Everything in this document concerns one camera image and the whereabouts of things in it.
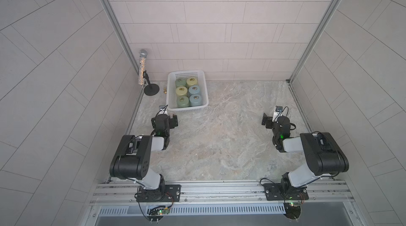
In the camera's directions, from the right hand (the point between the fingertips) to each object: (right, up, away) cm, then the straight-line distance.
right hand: (271, 112), depth 94 cm
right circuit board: (0, -41, -25) cm, 48 cm away
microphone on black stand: (-78, +14, +14) cm, 81 cm away
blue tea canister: (-48, +14, +6) cm, 50 cm away
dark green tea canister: (-54, +6, 0) cm, 54 cm away
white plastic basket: (-64, +24, +16) cm, 70 cm away
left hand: (-63, -1, 0) cm, 63 cm away
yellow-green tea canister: (-55, +13, +5) cm, 57 cm away
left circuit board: (-59, -40, -29) cm, 77 cm away
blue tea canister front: (-46, +7, +1) cm, 47 cm away
